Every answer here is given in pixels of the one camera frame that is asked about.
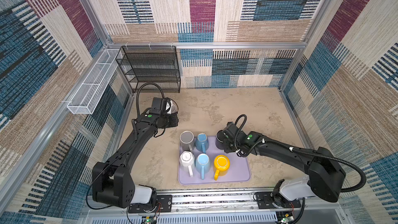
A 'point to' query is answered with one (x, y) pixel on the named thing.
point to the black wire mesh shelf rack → (151, 68)
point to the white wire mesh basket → (89, 96)
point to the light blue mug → (202, 164)
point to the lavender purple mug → (174, 107)
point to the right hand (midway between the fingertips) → (228, 147)
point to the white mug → (187, 162)
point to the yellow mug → (222, 165)
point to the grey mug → (187, 141)
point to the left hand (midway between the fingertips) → (177, 117)
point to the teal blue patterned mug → (202, 142)
